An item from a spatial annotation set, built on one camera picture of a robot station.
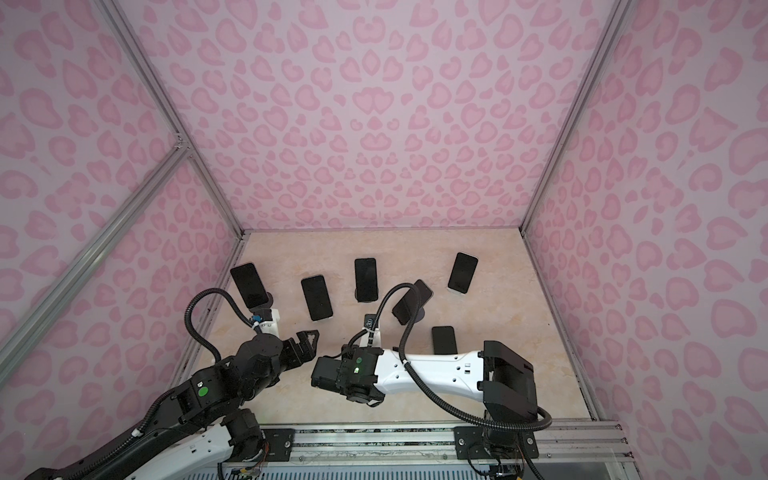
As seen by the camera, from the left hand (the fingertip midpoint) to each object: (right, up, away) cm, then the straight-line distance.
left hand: (310, 334), depth 73 cm
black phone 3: (+12, +11, +22) cm, 27 cm away
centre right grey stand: (+29, 0, +22) cm, 36 cm away
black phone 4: (+42, +14, +23) cm, 50 cm away
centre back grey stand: (+8, +6, +25) cm, 27 cm away
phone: (+24, +3, +21) cm, 32 cm away
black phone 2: (-3, +6, +20) cm, 21 cm away
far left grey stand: (-24, +1, +28) cm, 36 cm away
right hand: (+14, -6, +4) cm, 16 cm away
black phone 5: (+36, -7, +19) cm, 41 cm away
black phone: (-24, +10, +20) cm, 33 cm away
